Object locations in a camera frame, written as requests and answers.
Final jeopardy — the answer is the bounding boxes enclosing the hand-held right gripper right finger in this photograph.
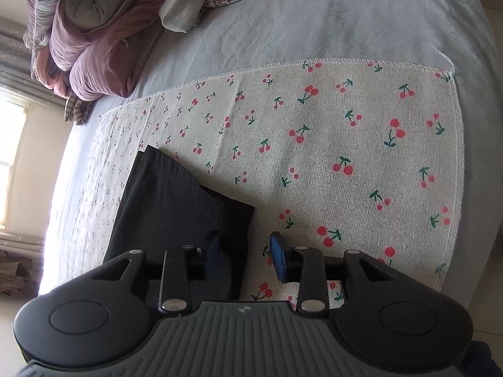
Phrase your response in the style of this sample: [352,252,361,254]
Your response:
[270,232,389,317]

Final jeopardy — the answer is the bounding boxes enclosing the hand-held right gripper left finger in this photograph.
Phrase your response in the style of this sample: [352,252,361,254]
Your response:
[90,232,221,315]

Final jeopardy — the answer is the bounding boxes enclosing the black pants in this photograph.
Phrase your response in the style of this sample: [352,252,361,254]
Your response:
[103,145,256,301]

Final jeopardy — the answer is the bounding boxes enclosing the cherry print cloth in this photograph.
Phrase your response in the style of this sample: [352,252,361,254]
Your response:
[39,59,458,311]

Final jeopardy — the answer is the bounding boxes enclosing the striped grey cloth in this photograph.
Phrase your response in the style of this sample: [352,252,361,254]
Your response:
[63,94,96,126]

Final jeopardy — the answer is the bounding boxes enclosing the stack of folded cardboard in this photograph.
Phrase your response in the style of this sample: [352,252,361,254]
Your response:
[0,249,38,295]

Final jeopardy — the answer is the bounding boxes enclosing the bed with light blue sheet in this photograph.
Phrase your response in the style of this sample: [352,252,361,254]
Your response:
[37,0,496,315]

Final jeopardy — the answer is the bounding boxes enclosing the purple folded quilt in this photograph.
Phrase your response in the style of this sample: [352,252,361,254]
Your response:
[23,0,179,101]

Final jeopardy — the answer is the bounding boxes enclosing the grey patterned curtain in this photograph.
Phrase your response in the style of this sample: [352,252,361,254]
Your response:
[0,27,52,101]

